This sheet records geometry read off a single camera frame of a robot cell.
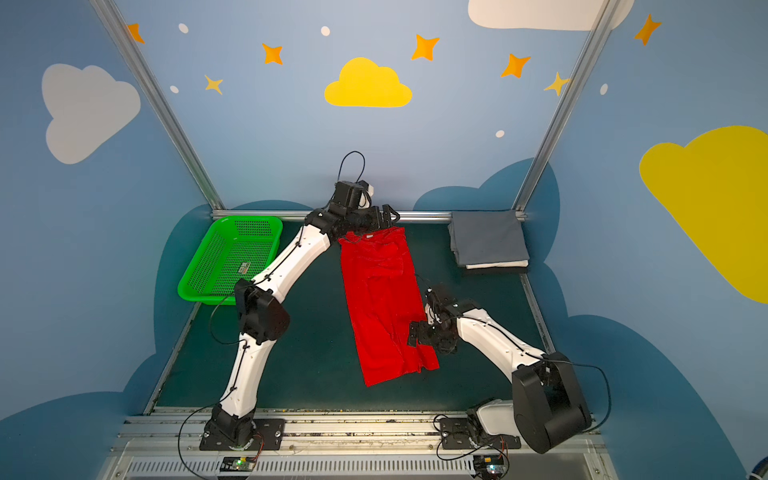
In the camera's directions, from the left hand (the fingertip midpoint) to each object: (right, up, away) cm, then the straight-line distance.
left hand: (392, 218), depth 88 cm
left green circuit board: (-38, -62, -17) cm, 74 cm away
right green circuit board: (+24, -63, -17) cm, 69 cm away
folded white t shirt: (+44, -14, +16) cm, 49 cm away
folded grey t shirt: (+35, -4, +18) cm, 39 cm away
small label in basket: (-54, -15, +20) cm, 60 cm away
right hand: (+9, -36, -3) cm, 37 cm away
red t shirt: (-2, -26, +13) cm, 30 cm away
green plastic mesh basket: (-60, -8, +26) cm, 66 cm away
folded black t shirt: (+45, -17, +19) cm, 52 cm away
